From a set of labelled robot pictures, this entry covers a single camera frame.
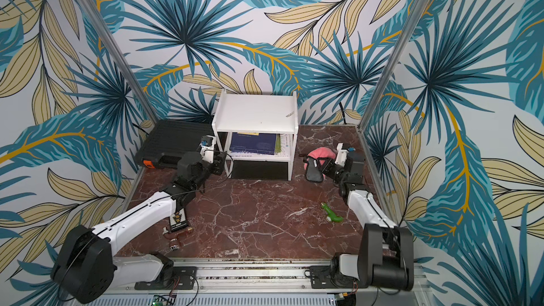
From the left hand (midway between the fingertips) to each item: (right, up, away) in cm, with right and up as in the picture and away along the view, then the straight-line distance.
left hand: (220, 152), depth 82 cm
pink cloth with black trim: (+37, -4, +2) cm, 38 cm away
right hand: (+40, -3, +5) cm, 40 cm away
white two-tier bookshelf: (+15, +14, -6) cm, 21 cm away
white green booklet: (+22, +2, +4) cm, 23 cm away
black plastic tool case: (-36, +6, +31) cm, 48 cm away
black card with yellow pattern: (-17, -27, +3) cm, 32 cm away
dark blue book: (+14, +4, +4) cm, 15 cm away
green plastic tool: (+44, -26, +4) cm, 52 cm away
